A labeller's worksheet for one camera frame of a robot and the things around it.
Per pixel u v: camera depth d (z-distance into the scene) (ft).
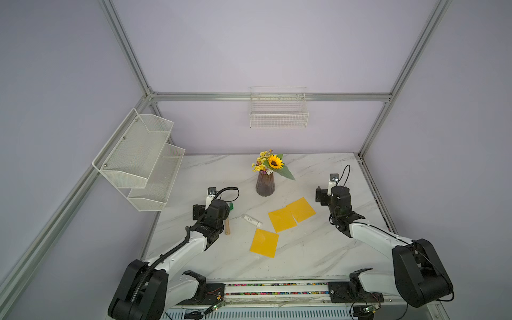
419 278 1.38
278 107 3.12
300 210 3.29
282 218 3.06
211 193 2.45
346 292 2.40
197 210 2.50
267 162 2.69
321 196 2.67
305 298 2.41
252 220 2.98
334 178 2.50
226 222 2.98
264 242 2.84
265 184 3.50
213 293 2.40
